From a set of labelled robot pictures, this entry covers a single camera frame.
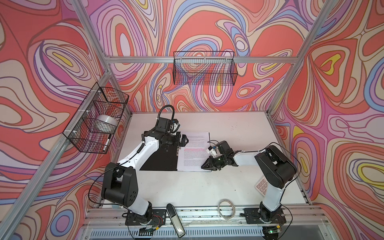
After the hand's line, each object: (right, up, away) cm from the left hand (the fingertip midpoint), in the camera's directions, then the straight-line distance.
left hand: (182, 138), depth 87 cm
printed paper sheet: (+6, -13, +8) cm, 16 cm away
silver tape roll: (-37, +11, -13) cm, 40 cm away
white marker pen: (-36, -2, -15) cm, 39 cm away
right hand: (+13, -19, +2) cm, 24 cm away
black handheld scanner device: (-2, -37, -17) cm, 41 cm away
